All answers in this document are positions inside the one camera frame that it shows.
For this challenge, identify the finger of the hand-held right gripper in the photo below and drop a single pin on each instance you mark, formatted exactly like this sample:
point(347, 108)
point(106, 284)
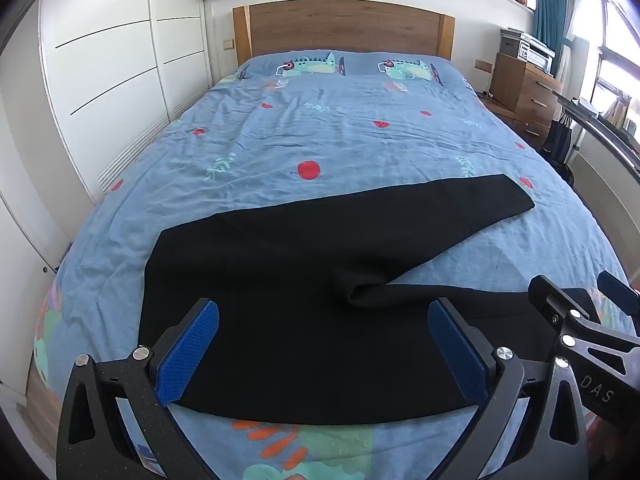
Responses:
point(622, 292)
point(555, 300)

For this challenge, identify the beige wall switch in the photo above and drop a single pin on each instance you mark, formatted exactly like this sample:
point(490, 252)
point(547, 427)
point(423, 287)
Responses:
point(229, 44)

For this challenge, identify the beige wall socket plate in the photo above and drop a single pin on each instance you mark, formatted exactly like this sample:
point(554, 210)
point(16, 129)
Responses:
point(483, 64)

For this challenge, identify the black desk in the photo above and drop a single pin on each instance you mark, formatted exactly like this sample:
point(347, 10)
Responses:
point(605, 127)

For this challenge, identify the white wardrobe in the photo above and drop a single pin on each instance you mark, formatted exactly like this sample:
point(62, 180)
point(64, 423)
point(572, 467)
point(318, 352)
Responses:
point(100, 60)

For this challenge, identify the long teal curtain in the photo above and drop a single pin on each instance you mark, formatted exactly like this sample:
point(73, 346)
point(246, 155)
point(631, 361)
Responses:
point(547, 5)

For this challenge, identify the navy tote bag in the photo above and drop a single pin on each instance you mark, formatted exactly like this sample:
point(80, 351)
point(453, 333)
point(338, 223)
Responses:
point(557, 140)

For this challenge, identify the black pants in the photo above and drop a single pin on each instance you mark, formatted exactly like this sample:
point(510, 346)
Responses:
point(275, 285)

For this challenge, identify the white printer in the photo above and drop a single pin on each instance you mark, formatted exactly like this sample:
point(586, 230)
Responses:
point(537, 57)

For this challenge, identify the wooden dresser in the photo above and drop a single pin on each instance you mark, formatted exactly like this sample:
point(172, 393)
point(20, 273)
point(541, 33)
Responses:
point(520, 95)

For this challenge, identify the window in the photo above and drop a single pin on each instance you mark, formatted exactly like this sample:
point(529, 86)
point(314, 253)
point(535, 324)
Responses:
point(612, 40)

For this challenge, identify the wooden headboard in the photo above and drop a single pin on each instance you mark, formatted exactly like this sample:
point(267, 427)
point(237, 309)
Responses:
point(345, 27)

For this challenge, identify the low wooden bedside table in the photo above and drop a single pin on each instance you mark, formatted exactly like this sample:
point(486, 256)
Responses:
point(500, 110)

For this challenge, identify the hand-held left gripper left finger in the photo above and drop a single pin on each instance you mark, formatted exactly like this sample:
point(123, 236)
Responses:
point(192, 347)

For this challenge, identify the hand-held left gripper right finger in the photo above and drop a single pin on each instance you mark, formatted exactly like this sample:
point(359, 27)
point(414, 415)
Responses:
point(455, 355)

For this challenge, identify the blue printed bed blanket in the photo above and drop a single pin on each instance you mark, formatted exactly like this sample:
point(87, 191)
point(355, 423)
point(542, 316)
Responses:
point(350, 160)

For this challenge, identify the blue crocodile print pillow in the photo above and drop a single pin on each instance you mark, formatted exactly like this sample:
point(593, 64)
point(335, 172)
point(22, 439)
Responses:
point(300, 65)
point(405, 72)

